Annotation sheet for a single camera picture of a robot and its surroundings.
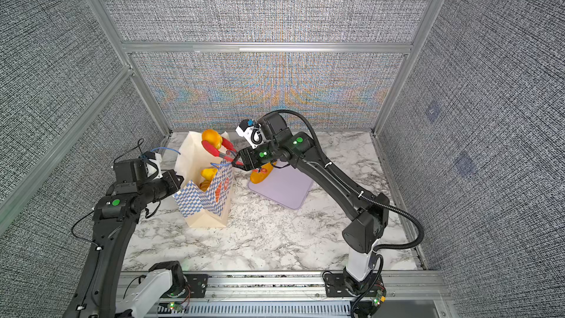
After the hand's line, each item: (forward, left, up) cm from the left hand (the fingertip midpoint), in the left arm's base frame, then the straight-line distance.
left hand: (183, 176), depth 74 cm
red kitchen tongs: (-1, -18, +9) cm, 20 cm away
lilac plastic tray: (+9, -35, -22) cm, 42 cm away
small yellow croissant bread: (+11, -10, +8) cm, 16 cm away
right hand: (+2, -19, +6) cm, 20 cm away
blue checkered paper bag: (-7, -8, -11) cm, 15 cm away
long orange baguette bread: (+12, -23, -20) cm, 33 cm away
